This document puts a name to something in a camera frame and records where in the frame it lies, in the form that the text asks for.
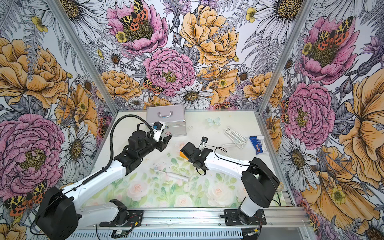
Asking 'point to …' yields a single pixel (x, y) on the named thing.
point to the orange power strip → (182, 155)
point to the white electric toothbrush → (174, 176)
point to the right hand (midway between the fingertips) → (197, 159)
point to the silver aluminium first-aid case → (173, 116)
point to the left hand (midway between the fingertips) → (166, 136)
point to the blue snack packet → (258, 143)
